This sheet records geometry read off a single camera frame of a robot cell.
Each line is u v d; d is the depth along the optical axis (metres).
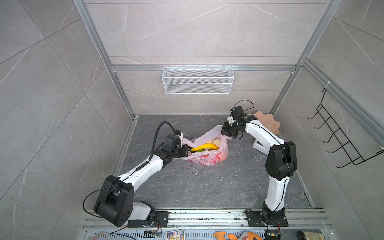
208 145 0.91
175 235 0.68
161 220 0.73
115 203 0.41
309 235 0.66
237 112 0.76
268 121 1.10
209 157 0.86
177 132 0.78
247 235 0.64
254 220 0.73
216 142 0.97
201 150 0.91
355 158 0.58
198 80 1.01
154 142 0.62
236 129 0.79
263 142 0.59
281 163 0.51
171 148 0.66
